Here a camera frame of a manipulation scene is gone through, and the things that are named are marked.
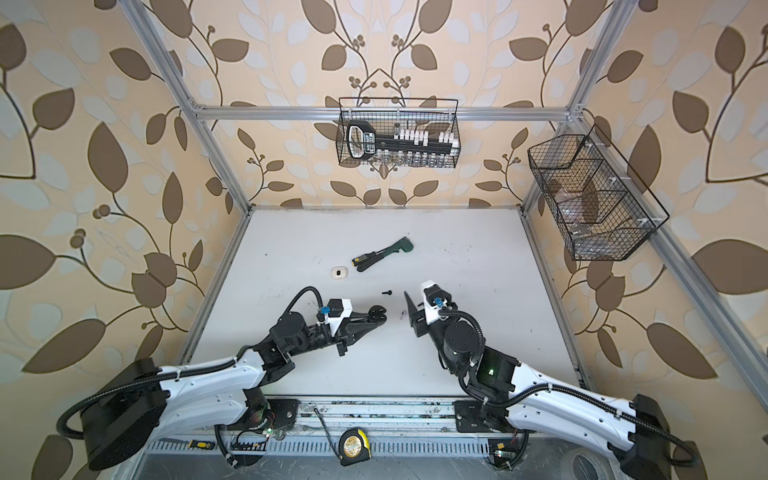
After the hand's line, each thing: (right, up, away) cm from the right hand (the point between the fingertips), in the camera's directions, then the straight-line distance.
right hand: (419, 293), depth 70 cm
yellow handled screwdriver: (-54, -36, +1) cm, 65 cm away
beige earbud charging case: (-23, +1, +31) cm, 38 cm away
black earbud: (-8, -5, +27) cm, 28 cm away
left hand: (-11, -7, 0) cm, 12 cm away
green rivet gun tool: (-17, +5, +34) cm, 38 cm away
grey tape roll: (+40, -37, -4) cm, 55 cm away
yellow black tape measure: (-15, -35, -2) cm, 38 cm away
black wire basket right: (+46, +20, +3) cm, 50 cm away
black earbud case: (-10, -7, +1) cm, 12 cm away
